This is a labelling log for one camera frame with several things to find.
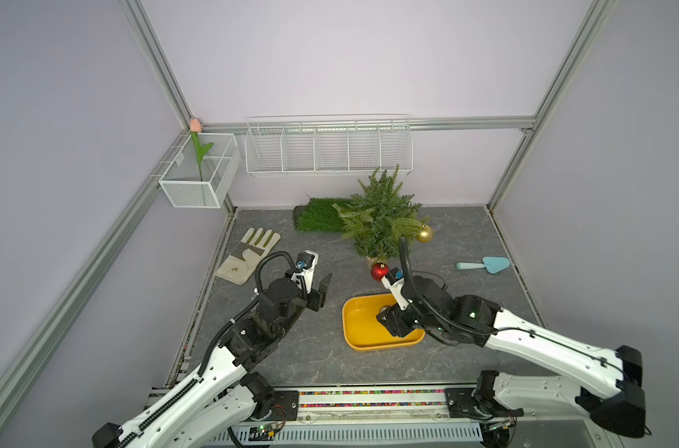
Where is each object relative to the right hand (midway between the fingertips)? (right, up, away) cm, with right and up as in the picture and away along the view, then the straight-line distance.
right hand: (384, 311), depth 72 cm
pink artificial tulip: (-58, +48, +19) cm, 78 cm away
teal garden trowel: (+44, +8, +30) cm, 54 cm away
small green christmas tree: (-2, +24, 0) cm, 24 cm away
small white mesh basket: (-57, +40, +17) cm, 72 cm away
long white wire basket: (-16, +51, +25) cm, 59 cm away
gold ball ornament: (+14, +20, +13) cm, 28 cm away
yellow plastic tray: (-5, -10, +16) cm, 19 cm away
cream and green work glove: (-47, +15, +37) cm, 61 cm away
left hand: (-17, +10, 0) cm, 20 cm away
